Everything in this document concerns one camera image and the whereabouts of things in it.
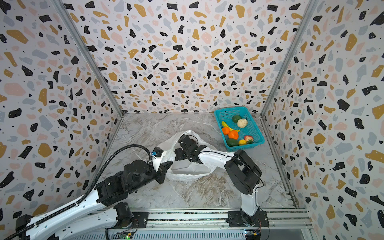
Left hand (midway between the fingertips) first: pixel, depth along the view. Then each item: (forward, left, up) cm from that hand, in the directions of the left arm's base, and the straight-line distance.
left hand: (172, 162), depth 67 cm
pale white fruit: (+40, -44, -20) cm, 63 cm away
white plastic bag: (+7, -4, -23) cm, 24 cm away
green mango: (+24, -35, -21) cm, 47 cm away
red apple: (+28, -46, -22) cm, 58 cm away
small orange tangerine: (+34, -32, -21) cm, 51 cm away
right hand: (+16, +2, -16) cm, 22 cm away
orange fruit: (+30, -36, -20) cm, 51 cm away
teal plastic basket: (+34, -50, -20) cm, 63 cm away
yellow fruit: (+24, -42, -21) cm, 53 cm away
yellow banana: (+42, -32, -23) cm, 58 cm away
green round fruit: (+47, -41, -22) cm, 66 cm away
